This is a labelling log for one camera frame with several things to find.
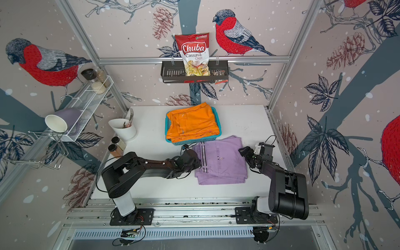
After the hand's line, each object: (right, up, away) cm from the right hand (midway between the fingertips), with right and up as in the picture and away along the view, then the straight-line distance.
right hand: (242, 152), depth 93 cm
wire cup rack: (-91, +7, -27) cm, 95 cm away
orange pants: (-28, +18, +6) cm, 34 cm away
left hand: (-23, -4, -2) cm, 24 cm away
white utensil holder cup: (-73, +10, +7) cm, 74 cm away
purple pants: (-14, -5, -3) cm, 15 cm away
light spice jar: (-75, +5, -1) cm, 75 cm away
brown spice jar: (-75, +1, -5) cm, 76 cm away
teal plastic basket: (-21, +8, +3) cm, 23 cm away
